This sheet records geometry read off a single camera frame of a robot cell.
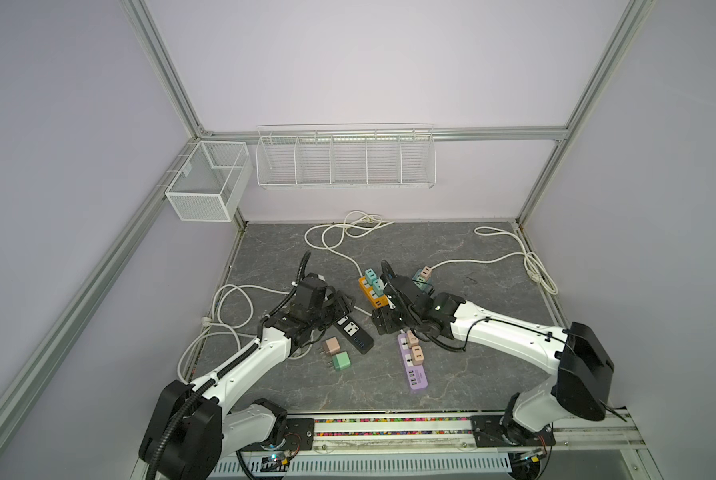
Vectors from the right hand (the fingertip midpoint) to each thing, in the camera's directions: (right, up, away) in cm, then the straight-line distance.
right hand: (383, 315), depth 81 cm
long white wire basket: (-10, +49, +17) cm, 53 cm away
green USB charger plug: (-12, -13, +3) cm, 18 cm away
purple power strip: (+9, -16, 0) cm, 18 cm away
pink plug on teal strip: (+15, +11, +16) cm, 24 cm away
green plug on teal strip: (+13, +9, +14) cm, 20 cm away
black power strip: (-9, -7, +8) cm, 14 cm away
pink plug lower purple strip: (+9, -10, -1) cm, 14 cm away
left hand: (-9, +2, +2) cm, 9 cm away
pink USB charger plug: (-15, -10, +6) cm, 19 cm away
